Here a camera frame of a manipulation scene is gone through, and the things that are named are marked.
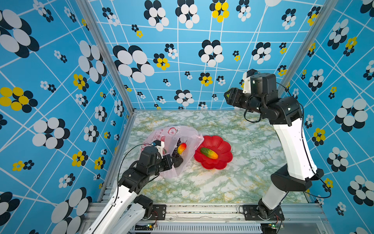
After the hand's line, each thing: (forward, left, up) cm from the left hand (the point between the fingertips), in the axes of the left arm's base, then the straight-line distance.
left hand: (177, 158), depth 73 cm
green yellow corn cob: (+11, -19, -15) cm, 26 cm away
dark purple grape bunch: (+12, +3, -16) cm, 20 cm away
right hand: (+17, -25, +27) cm, 40 cm away
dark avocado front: (+5, +1, -14) cm, 15 cm away
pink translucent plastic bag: (+20, +7, -7) cm, 22 cm away
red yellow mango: (+15, -1, -15) cm, 22 cm away
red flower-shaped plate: (+19, -25, -18) cm, 36 cm away
